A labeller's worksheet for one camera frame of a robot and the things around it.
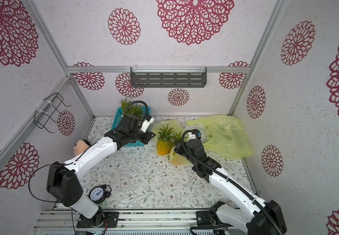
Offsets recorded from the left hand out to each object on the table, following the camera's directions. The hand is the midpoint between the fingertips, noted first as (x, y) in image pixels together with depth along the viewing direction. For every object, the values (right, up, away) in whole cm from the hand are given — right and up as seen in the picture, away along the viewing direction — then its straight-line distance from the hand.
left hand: (154, 135), depth 82 cm
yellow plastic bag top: (+13, -14, +3) cm, 19 cm away
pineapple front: (+13, -2, 0) cm, 13 cm away
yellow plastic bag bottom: (+49, -4, +19) cm, 52 cm away
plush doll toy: (-48, -7, +10) cm, 49 cm away
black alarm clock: (-30, -32, -3) cm, 44 cm away
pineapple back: (-16, +18, +18) cm, 30 cm away
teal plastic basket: (-30, +10, +24) cm, 39 cm away
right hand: (+11, -2, -6) cm, 13 cm away
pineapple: (+6, -6, +8) cm, 11 cm away
